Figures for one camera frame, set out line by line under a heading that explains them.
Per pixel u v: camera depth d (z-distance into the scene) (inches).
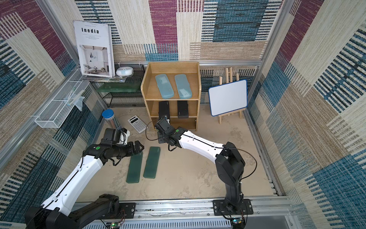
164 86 33.6
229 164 18.4
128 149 27.4
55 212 15.1
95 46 30.5
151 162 34.5
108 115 35.1
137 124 42.5
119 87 41.4
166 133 25.0
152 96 32.6
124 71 34.1
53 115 28.0
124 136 25.6
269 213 29.2
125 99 46.9
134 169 33.8
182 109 37.0
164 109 37.0
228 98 40.8
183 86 33.5
